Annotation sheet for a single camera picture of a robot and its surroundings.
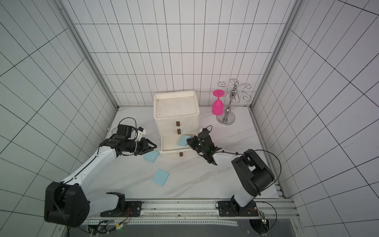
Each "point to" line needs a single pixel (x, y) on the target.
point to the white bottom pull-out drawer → (170, 146)
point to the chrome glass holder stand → (235, 94)
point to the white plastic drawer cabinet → (176, 113)
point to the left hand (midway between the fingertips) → (153, 149)
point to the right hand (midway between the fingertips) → (180, 141)
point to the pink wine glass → (217, 107)
